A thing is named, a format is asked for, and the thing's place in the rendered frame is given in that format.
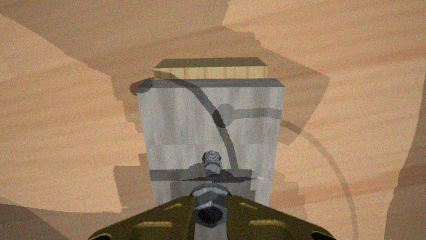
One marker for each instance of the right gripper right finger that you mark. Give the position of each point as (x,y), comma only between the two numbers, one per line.
(249,220)

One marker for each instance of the light wooden plank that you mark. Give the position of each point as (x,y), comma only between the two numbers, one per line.
(211,68)

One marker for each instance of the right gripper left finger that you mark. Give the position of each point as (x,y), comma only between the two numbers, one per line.
(173,220)

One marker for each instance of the grey threaded bolt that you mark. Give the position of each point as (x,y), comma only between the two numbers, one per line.
(212,163)

